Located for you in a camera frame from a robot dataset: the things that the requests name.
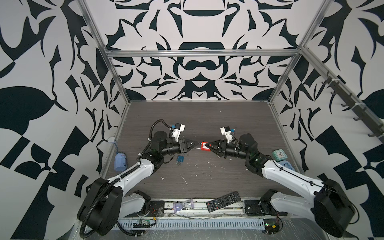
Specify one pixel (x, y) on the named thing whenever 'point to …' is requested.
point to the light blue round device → (287, 164)
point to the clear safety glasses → (178, 206)
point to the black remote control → (223, 201)
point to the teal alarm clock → (279, 154)
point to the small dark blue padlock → (180, 158)
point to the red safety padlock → (204, 148)
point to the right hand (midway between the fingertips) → (207, 147)
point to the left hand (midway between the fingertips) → (198, 141)
